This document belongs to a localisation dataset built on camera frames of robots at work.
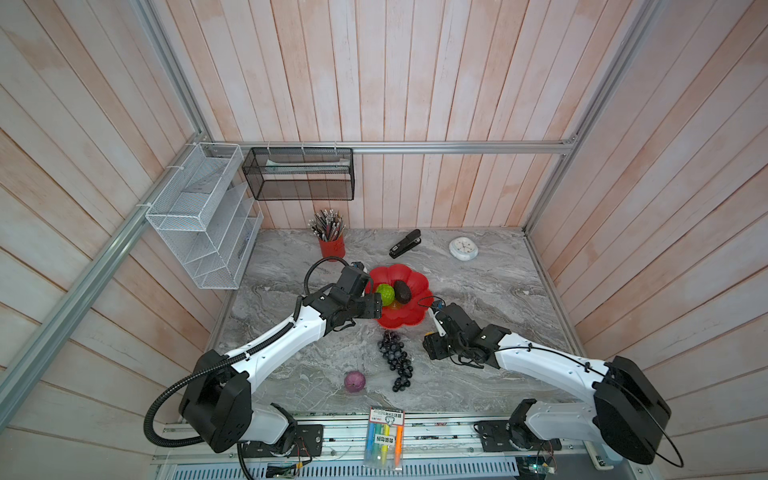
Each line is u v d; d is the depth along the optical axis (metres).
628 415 0.41
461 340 0.65
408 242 1.14
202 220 0.66
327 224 0.98
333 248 1.04
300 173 1.05
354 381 0.79
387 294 0.95
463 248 1.11
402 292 0.97
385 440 0.73
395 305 0.99
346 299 0.62
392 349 0.83
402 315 0.96
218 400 0.41
